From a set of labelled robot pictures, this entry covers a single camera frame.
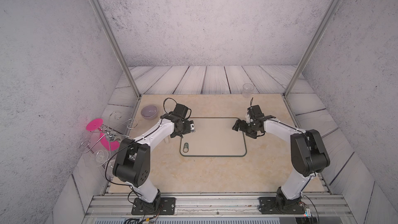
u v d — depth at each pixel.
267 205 0.73
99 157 0.61
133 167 0.45
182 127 0.78
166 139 0.96
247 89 1.20
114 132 0.94
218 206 0.75
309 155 0.49
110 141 0.67
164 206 0.73
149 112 1.08
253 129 0.81
